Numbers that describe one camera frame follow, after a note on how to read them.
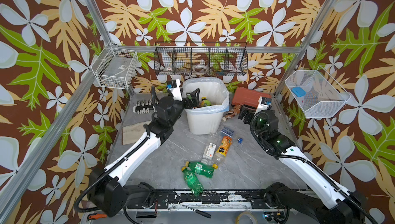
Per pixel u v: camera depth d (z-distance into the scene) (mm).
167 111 518
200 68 987
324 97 781
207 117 849
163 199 746
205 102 934
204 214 705
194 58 977
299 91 865
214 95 953
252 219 643
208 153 860
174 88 595
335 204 392
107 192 387
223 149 860
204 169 786
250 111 661
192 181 803
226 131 932
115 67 864
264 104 618
